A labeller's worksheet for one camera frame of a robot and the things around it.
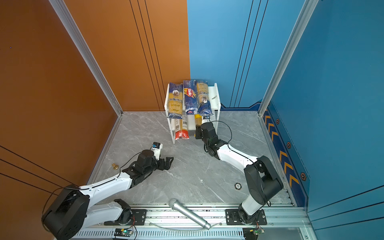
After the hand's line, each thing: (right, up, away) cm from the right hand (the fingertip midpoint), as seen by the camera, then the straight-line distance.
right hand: (200, 125), depth 88 cm
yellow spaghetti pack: (-1, +3, -3) cm, 5 cm away
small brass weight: (-51, -25, +1) cm, 57 cm away
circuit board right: (+25, -51, -18) cm, 60 cm away
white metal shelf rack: (+8, +10, -11) cm, 17 cm away
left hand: (-19, -18, -1) cm, 26 cm away
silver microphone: (-11, -41, -14) cm, 45 cm away
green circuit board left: (-37, -52, -17) cm, 66 cm away
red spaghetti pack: (-11, -2, -3) cm, 11 cm away
